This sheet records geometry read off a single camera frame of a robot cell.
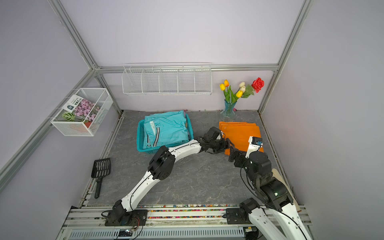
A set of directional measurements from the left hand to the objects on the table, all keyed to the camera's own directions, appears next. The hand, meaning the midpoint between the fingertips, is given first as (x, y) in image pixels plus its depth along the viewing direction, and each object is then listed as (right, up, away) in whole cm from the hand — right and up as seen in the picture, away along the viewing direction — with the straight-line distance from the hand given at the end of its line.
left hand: (232, 149), depth 93 cm
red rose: (+12, +38, -8) cm, 41 cm away
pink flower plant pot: (-79, +22, -18) cm, 84 cm away
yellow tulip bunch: (+7, +36, -1) cm, 36 cm away
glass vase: (+1, +23, +16) cm, 28 cm away
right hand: (-2, +5, -24) cm, 24 cm away
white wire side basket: (-86, +17, -22) cm, 90 cm away
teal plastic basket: (-59, +9, +3) cm, 60 cm away
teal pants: (-44, +12, +5) cm, 46 cm away
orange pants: (+7, +9, +13) cm, 18 cm away
